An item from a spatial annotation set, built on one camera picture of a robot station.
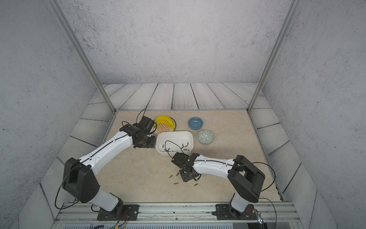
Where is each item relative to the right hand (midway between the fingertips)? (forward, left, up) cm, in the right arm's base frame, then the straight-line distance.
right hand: (188, 176), depth 83 cm
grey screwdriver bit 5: (+1, +10, -2) cm, 11 cm away
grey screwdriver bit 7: (-3, +7, -2) cm, 8 cm away
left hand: (+14, +20, +12) cm, 27 cm away
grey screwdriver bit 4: (+18, +2, -1) cm, 18 cm away
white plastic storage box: (+10, +11, +20) cm, 25 cm away
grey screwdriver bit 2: (+18, +14, -1) cm, 23 cm away
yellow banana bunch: (+40, +18, +4) cm, 44 cm away
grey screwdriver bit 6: (+2, +7, -2) cm, 7 cm away
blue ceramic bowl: (+41, -5, -1) cm, 41 cm away
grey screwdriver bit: (+21, +18, -1) cm, 27 cm away
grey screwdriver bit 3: (+23, +1, -1) cm, 23 cm away
